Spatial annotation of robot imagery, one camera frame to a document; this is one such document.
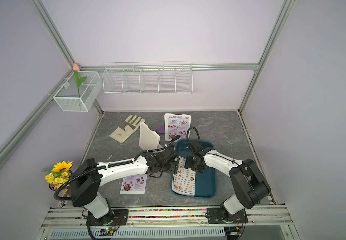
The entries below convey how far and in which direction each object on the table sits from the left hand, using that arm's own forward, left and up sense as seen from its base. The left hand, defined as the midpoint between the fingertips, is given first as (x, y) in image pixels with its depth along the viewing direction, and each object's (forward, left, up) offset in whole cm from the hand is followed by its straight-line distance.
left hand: (173, 167), depth 83 cm
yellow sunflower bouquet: (-7, +48, +17) cm, 52 cm away
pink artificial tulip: (+47, +54, +27) cm, 77 cm away
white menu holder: (+14, +13, +9) cm, 21 cm away
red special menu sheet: (-5, +23, -7) cm, 25 cm away
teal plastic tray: (-9, -18, -5) cm, 20 cm away
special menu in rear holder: (+25, -5, +6) cm, 26 cm away
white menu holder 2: (+26, +3, +7) cm, 27 cm away
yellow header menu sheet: (-6, -6, -5) cm, 10 cm away
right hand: (+2, -10, -6) cm, 12 cm away
